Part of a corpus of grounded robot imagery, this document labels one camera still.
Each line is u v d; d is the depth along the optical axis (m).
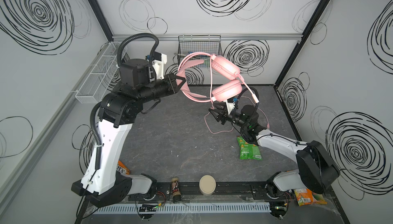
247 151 0.83
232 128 0.74
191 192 0.75
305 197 0.70
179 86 0.53
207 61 0.50
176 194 0.71
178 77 0.53
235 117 0.69
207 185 0.71
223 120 0.69
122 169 0.79
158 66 0.48
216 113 0.72
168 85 0.47
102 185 0.35
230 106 0.68
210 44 0.94
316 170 0.42
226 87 0.46
